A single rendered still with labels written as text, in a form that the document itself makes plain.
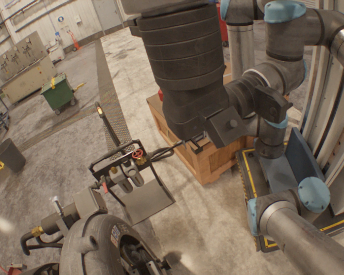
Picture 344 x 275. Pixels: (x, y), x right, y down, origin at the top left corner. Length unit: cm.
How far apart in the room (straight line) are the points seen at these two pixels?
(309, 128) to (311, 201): 40
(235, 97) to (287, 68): 15
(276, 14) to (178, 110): 29
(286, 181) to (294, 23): 85
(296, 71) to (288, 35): 8
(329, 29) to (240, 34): 43
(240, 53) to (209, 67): 66
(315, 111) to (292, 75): 52
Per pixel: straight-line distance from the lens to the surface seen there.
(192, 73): 17
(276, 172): 111
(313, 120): 98
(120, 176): 122
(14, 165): 315
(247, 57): 84
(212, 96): 21
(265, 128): 102
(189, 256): 135
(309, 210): 76
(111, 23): 1071
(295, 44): 43
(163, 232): 143
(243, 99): 35
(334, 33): 47
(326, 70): 87
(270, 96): 35
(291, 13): 41
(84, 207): 72
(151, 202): 155
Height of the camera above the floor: 132
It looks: 43 degrees down
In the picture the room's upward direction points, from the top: 18 degrees counter-clockwise
